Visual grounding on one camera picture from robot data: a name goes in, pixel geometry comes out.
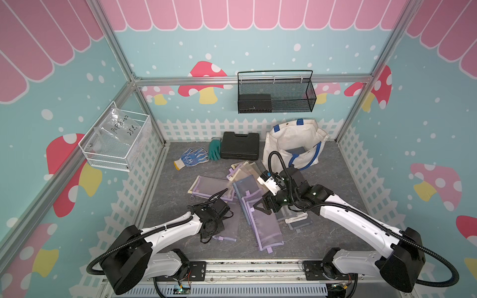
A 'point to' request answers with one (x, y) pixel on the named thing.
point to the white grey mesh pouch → (284, 213)
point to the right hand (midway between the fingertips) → (259, 202)
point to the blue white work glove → (190, 158)
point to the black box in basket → (254, 103)
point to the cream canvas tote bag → (300, 142)
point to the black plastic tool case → (240, 146)
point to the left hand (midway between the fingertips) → (217, 232)
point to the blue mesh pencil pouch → (297, 150)
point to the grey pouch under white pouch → (297, 225)
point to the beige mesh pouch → (240, 171)
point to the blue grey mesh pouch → (243, 185)
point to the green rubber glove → (215, 148)
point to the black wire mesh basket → (276, 95)
